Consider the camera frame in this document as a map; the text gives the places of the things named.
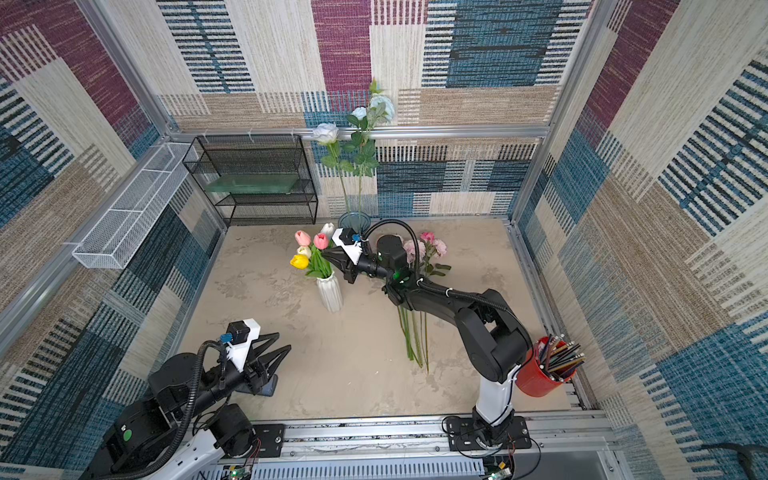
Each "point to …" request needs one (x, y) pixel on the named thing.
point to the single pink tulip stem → (403, 315)
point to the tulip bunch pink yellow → (310, 252)
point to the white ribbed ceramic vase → (331, 292)
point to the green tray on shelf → (244, 183)
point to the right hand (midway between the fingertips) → (330, 252)
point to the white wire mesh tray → (107, 243)
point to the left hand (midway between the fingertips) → (283, 342)
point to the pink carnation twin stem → (440, 247)
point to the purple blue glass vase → (356, 220)
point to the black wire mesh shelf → (257, 154)
